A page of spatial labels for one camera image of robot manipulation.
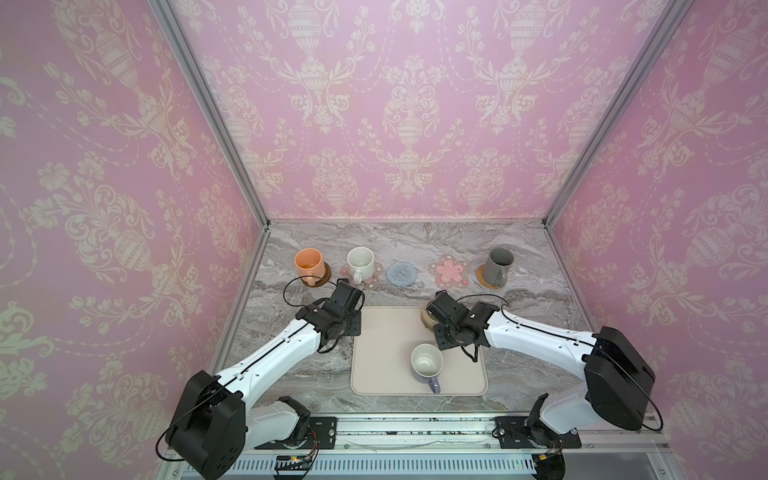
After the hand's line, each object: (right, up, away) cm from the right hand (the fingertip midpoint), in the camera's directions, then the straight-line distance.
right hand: (444, 335), depth 85 cm
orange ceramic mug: (-43, +19, +17) cm, 51 cm away
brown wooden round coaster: (-38, +15, +17) cm, 44 cm away
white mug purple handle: (-5, -7, 0) cm, 9 cm away
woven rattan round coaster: (+16, +15, +20) cm, 30 cm away
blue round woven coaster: (-12, +16, +20) cm, 28 cm away
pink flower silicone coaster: (-30, +16, +17) cm, 38 cm away
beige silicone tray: (-18, -7, 0) cm, 19 cm away
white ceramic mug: (-26, +21, +20) cm, 39 cm away
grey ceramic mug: (+18, +19, +9) cm, 28 cm away
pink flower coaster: (+6, +16, +20) cm, 27 cm away
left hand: (-26, +4, -1) cm, 26 cm away
